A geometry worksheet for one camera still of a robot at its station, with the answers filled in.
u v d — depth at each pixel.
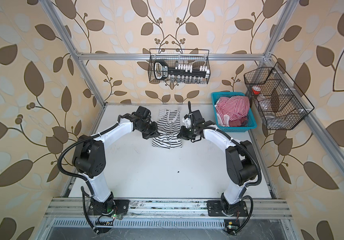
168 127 1.06
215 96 1.15
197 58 0.91
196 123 0.71
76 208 0.77
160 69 0.84
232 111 1.03
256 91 0.87
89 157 0.49
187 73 0.83
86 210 0.74
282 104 0.72
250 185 0.51
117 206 0.74
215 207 0.73
